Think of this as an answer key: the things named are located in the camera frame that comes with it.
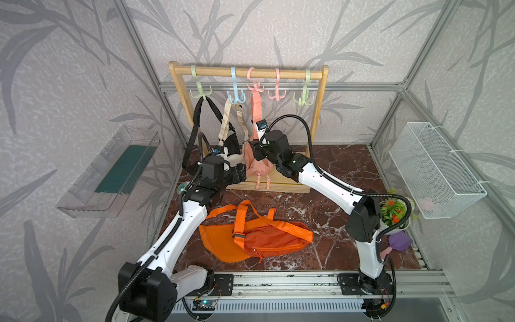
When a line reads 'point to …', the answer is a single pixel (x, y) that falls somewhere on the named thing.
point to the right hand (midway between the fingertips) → (255, 138)
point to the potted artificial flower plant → (393, 210)
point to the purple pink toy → (398, 241)
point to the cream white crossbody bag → (233, 158)
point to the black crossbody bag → (231, 143)
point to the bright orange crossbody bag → (224, 241)
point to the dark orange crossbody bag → (271, 237)
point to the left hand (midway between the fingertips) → (238, 166)
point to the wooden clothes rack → (270, 181)
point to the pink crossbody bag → (254, 164)
